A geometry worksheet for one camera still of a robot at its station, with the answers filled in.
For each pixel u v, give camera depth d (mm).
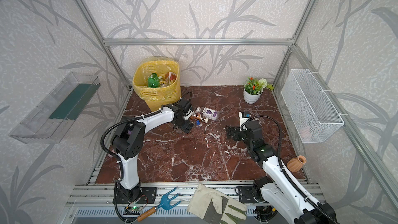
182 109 782
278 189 597
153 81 937
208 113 1017
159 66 961
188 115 850
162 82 980
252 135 586
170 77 956
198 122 985
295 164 746
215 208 693
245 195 736
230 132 722
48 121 639
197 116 988
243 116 698
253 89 1003
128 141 513
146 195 725
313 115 619
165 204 707
